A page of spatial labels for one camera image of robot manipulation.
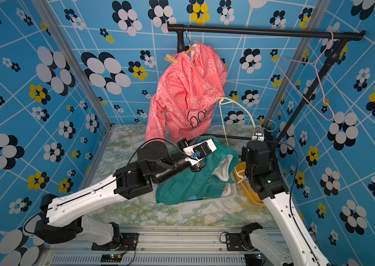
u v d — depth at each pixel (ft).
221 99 2.39
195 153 1.24
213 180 2.11
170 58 1.98
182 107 2.46
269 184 1.50
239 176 2.18
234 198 2.61
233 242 2.37
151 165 1.17
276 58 2.84
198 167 1.44
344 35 1.75
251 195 2.64
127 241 2.39
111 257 2.37
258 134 1.78
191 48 2.06
